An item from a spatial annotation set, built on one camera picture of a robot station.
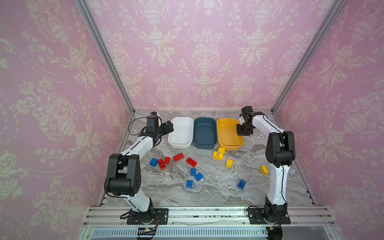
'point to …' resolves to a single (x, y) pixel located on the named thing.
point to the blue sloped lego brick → (199, 176)
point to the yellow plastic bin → (227, 137)
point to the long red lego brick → (178, 157)
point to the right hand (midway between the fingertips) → (240, 132)
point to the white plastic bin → (182, 137)
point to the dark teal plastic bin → (205, 132)
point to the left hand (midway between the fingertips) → (168, 126)
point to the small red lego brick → (167, 160)
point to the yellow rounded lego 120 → (218, 155)
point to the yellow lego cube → (221, 150)
